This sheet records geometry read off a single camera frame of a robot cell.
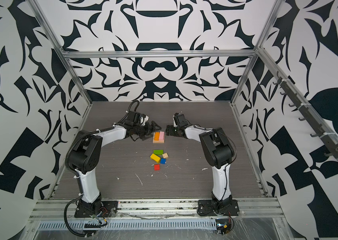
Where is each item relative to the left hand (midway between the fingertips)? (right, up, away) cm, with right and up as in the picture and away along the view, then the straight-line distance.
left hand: (159, 128), depth 93 cm
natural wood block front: (0, -8, +4) cm, 9 cm away
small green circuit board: (+31, -43, -21) cm, 57 cm away
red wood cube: (-1, -22, -4) cm, 23 cm away
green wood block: (0, -14, +1) cm, 14 cm away
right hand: (+7, -1, +8) cm, 10 cm away
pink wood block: (+1, -5, +6) cm, 8 cm away
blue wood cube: (+2, -19, -4) cm, 19 cm away
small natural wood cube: (+4, -16, -2) cm, 17 cm away
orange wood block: (-2, -5, +4) cm, 7 cm away
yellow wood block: (-2, -17, -4) cm, 17 cm away
